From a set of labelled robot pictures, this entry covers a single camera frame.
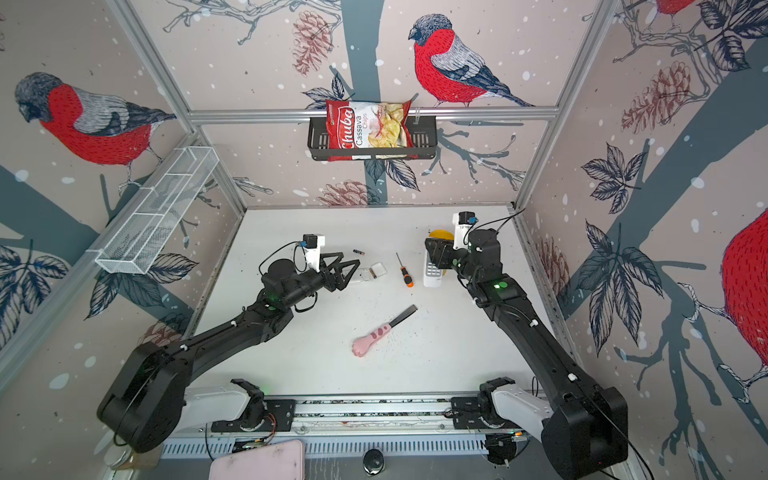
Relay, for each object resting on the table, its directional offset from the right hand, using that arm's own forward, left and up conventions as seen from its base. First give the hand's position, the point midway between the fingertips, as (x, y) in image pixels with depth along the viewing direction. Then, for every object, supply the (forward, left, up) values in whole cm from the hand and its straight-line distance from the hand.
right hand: (427, 245), depth 78 cm
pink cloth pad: (-46, +33, -22) cm, 61 cm away
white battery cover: (+8, +16, -24) cm, 30 cm away
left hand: (-5, +20, -1) cm, 21 cm away
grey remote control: (-6, -1, -5) cm, 8 cm away
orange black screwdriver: (+4, +6, -23) cm, 24 cm away
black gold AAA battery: (+15, +24, -24) cm, 37 cm away
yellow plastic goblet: (+12, -5, -10) cm, 16 cm away
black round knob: (-45, +11, -14) cm, 49 cm away
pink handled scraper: (-19, +19, -23) cm, 35 cm away
